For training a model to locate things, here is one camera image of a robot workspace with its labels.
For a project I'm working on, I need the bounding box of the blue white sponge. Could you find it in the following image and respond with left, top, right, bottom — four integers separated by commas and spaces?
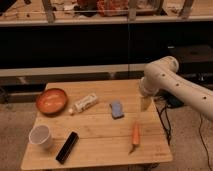
110, 101, 124, 119

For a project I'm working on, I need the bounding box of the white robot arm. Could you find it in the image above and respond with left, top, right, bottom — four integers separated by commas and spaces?
139, 56, 213, 122

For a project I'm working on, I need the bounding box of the orange ceramic bowl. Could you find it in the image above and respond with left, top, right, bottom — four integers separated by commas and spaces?
36, 88, 68, 115

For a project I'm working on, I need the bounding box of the orange carrot toy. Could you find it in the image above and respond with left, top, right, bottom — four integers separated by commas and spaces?
129, 122, 140, 154

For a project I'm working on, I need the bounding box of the wooden table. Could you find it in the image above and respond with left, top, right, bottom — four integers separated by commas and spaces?
21, 80, 172, 171

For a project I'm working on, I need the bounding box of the white toothpaste tube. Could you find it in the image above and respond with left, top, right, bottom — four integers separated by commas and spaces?
68, 93, 98, 115

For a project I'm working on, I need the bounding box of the black box on right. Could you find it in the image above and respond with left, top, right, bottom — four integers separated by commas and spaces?
169, 45, 213, 74

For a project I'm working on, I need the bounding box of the black rectangular box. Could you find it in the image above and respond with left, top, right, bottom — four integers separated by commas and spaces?
56, 132, 79, 164

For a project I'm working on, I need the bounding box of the white paper cup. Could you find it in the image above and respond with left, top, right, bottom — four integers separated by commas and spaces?
29, 125, 53, 149

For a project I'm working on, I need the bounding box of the long background shelf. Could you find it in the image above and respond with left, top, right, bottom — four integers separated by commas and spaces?
0, 0, 213, 27

